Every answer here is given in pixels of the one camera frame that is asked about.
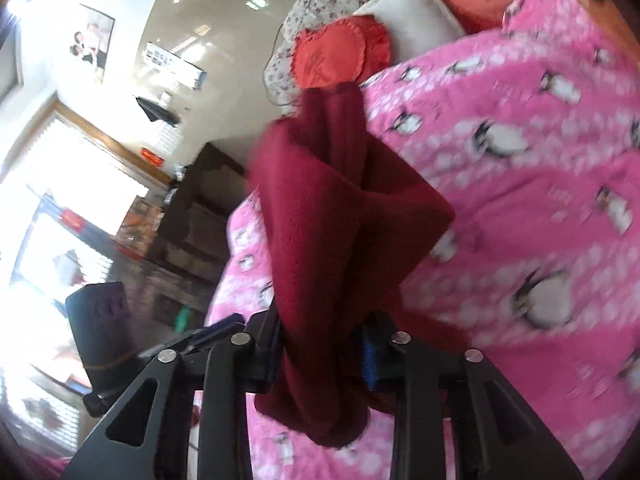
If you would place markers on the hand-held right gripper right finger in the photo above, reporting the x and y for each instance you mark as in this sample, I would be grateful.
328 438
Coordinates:
370 365

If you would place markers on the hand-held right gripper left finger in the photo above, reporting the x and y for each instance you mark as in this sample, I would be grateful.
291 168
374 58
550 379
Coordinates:
262 355

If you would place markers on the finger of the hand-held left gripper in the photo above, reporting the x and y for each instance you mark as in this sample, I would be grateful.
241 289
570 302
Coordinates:
210 334

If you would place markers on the dark red fleece garment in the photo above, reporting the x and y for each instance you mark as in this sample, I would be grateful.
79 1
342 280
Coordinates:
340 200

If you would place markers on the green thing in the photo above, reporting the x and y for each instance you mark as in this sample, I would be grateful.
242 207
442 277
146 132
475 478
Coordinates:
182 318

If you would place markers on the dark wooden cabinet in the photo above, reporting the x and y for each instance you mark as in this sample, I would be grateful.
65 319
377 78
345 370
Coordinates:
200 225

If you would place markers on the colourful printed box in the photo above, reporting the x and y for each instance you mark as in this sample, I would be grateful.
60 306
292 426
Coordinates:
137 222

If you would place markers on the window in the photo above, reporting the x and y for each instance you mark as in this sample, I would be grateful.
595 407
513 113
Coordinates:
65 170

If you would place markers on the pink penguin print blanket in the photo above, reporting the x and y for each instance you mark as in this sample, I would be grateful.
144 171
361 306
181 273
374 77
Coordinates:
525 200

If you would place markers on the dark hanging cloth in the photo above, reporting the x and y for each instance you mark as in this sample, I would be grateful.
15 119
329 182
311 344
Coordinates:
156 110

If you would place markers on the white pillow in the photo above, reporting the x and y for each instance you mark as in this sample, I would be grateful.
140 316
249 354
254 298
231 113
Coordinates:
410 15

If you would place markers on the small red wall sign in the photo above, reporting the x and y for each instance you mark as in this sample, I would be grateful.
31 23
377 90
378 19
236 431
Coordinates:
152 156

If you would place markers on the white wall notice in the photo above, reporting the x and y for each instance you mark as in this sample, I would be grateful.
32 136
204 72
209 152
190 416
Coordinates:
175 65

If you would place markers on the wall poster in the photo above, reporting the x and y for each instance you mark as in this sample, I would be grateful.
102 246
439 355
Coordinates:
92 42

